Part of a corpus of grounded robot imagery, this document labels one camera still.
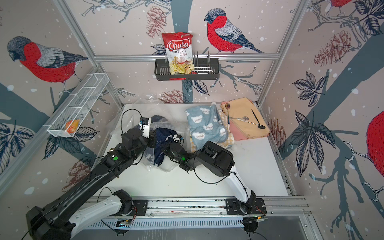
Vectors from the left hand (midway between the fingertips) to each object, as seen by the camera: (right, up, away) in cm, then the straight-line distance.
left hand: (158, 127), depth 75 cm
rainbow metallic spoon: (+45, +14, +43) cm, 64 cm away
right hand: (-4, -12, +15) cm, 20 cm away
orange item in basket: (-37, +1, -9) cm, 38 cm away
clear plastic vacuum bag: (-28, +4, +29) cm, 40 cm away
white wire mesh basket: (-44, +12, +4) cm, 46 cm away
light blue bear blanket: (+26, +1, +17) cm, 31 cm away
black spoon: (+66, -1, +31) cm, 73 cm away
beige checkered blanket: (+39, -10, +11) cm, 42 cm away
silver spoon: (+57, +5, +36) cm, 68 cm away
